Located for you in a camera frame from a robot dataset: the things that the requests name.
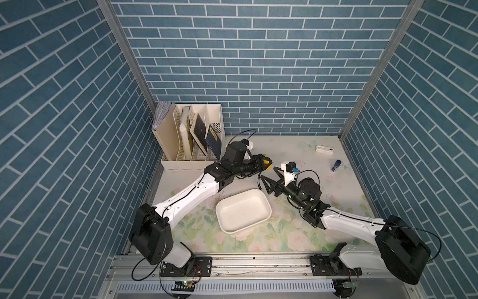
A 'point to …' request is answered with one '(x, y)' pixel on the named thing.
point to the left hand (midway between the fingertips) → (273, 165)
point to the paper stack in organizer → (162, 109)
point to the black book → (198, 130)
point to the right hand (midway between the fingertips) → (270, 173)
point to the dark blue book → (213, 141)
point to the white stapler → (324, 149)
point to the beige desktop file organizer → (168, 139)
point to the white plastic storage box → (243, 210)
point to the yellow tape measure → (266, 162)
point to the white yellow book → (185, 131)
